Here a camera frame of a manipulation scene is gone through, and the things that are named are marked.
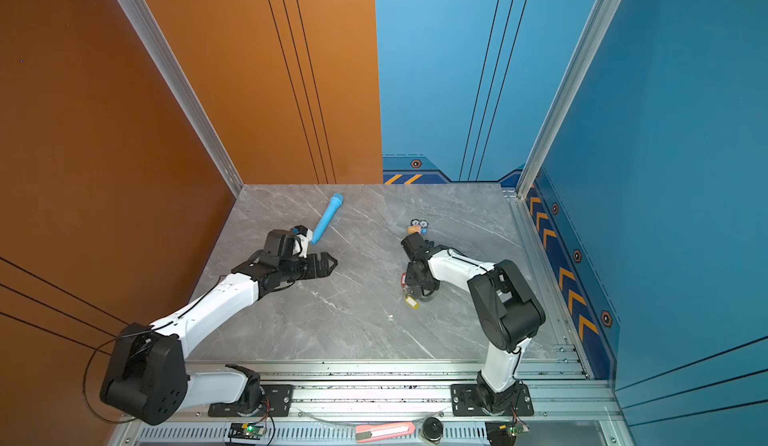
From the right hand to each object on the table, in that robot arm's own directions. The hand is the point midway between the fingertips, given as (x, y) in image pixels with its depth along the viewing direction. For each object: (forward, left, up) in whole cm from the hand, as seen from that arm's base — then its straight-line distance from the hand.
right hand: (413, 282), depth 95 cm
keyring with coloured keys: (-4, +2, +1) cm, 5 cm away
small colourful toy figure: (+22, -3, +2) cm, 22 cm away
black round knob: (-39, -2, +9) cm, 40 cm away
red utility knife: (-39, +11, 0) cm, 41 cm away
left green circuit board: (-38, +40, -1) cm, 56 cm away
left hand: (+1, +26, +12) cm, 28 cm away
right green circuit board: (-39, -20, -3) cm, 44 cm away
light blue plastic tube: (+31, +29, +4) cm, 43 cm away
